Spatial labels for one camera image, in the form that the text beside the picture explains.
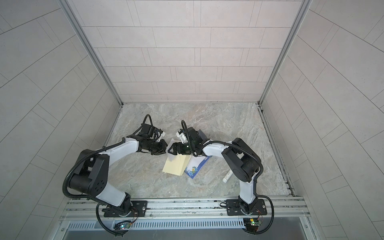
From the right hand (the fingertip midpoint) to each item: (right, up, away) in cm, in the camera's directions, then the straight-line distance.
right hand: (172, 152), depth 85 cm
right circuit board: (+41, -28, -17) cm, 52 cm away
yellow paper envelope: (+3, -8, 0) cm, 8 cm away
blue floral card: (+13, -7, 0) cm, 15 cm away
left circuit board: (-19, -27, -20) cm, 38 cm away
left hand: (+1, +2, +2) cm, 3 cm away
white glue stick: (+31, -12, -5) cm, 33 cm away
